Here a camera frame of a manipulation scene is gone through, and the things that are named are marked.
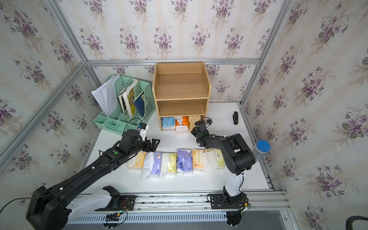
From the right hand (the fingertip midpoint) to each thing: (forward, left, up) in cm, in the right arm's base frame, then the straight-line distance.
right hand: (195, 129), depth 99 cm
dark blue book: (+13, +39, +12) cm, 43 cm away
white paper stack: (+11, +59, +22) cm, 64 cm away
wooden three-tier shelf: (+12, +10, +26) cm, 30 cm away
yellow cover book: (+10, +44, +20) cm, 49 cm away
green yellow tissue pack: (-26, +16, +2) cm, 31 cm away
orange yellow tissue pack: (-26, +34, +2) cm, 43 cm away
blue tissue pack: (+4, +19, +2) cm, 19 cm away
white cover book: (+9, +48, +19) cm, 52 cm away
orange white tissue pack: (0, +8, +5) cm, 9 cm away
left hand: (-16, +24, +12) cm, 31 cm away
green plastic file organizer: (+1, +53, +4) cm, 53 cm away
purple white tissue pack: (-27, +25, +3) cm, 37 cm away
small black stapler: (+12, -31, -1) cm, 33 cm away
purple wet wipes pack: (-24, +7, +2) cm, 25 cm away
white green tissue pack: (-24, -8, +2) cm, 25 cm away
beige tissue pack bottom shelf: (+7, +1, +3) cm, 7 cm away
